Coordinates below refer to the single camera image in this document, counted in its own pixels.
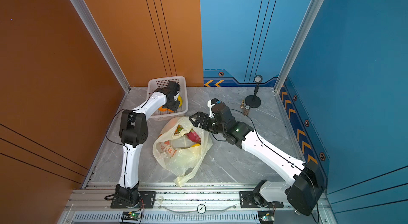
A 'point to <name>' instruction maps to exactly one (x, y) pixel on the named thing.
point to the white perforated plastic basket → (156, 83)
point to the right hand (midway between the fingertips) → (195, 120)
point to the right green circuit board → (265, 216)
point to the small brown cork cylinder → (247, 110)
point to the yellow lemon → (195, 145)
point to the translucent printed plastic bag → (180, 149)
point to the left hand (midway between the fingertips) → (173, 103)
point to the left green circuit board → (135, 215)
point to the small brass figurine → (242, 106)
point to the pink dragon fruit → (193, 136)
